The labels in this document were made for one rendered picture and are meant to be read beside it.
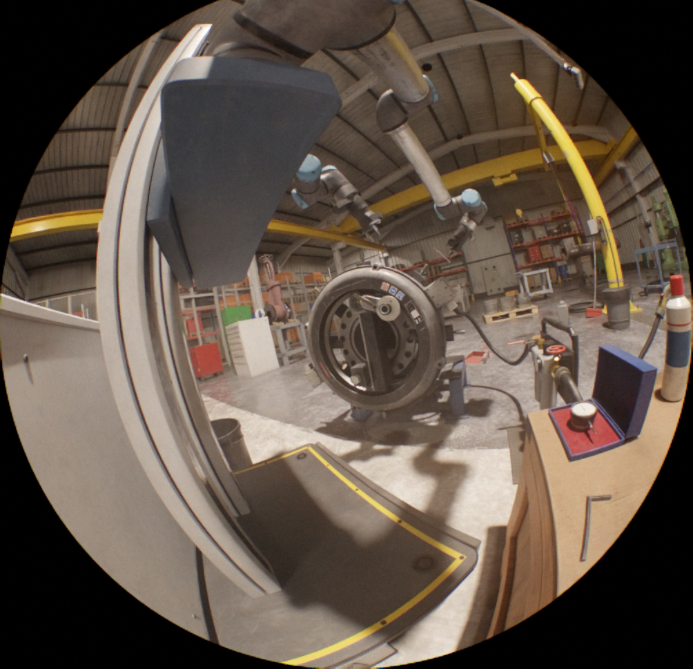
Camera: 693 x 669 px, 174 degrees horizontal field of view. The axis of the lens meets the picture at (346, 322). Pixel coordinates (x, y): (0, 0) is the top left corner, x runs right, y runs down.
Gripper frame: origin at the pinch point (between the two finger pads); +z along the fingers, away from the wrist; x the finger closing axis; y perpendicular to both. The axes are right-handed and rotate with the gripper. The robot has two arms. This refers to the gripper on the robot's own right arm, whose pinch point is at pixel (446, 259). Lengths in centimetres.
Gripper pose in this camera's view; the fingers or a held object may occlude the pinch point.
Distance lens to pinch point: 127.6
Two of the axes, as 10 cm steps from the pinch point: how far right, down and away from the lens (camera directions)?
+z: -4.9, 7.7, 4.1
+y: -6.7, -0.3, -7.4
